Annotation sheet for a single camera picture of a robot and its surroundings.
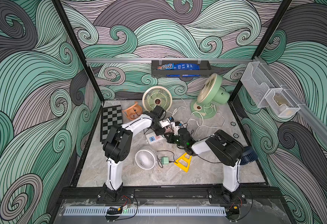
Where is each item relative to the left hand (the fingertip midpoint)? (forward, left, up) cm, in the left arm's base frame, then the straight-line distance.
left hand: (161, 128), depth 95 cm
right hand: (-3, -3, -4) cm, 5 cm away
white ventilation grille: (-46, +30, -7) cm, 55 cm away
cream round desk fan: (+22, +4, +10) cm, 24 cm away
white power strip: (-5, +6, -4) cm, 9 cm away
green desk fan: (+12, -31, +21) cm, 39 cm away
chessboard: (+13, +39, -3) cm, 41 cm away
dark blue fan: (-22, -49, +6) cm, 54 cm away
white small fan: (-23, +9, +3) cm, 24 cm away
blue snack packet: (+31, -12, +29) cm, 44 cm away
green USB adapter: (-20, -2, -5) cm, 21 cm away
